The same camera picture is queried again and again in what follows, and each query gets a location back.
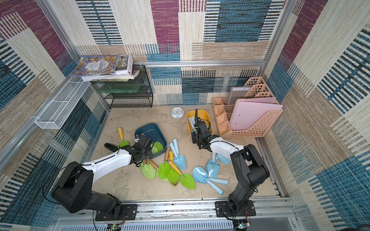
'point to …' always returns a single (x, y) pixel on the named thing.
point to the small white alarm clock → (177, 112)
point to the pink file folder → (247, 112)
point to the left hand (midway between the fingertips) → (147, 152)
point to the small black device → (111, 147)
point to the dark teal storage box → (152, 131)
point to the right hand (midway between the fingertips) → (195, 132)
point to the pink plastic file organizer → (223, 112)
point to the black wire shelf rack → (135, 93)
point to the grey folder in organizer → (237, 93)
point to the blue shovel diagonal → (190, 126)
